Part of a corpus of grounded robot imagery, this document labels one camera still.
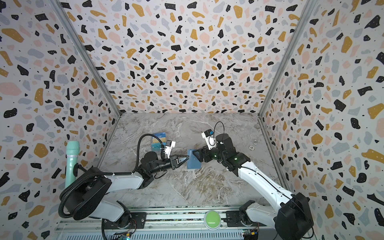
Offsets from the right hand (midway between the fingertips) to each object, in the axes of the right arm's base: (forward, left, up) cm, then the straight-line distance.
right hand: (200, 150), depth 77 cm
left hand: (-4, +4, -2) cm, 6 cm away
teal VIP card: (+12, +30, -15) cm, 36 cm away
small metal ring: (+17, -34, -21) cm, 44 cm away
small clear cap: (+20, -37, -20) cm, 46 cm away
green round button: (-27, -7, -21) cm, 35 cm away
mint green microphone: (-9, +52, +15) cm, 55 cm away
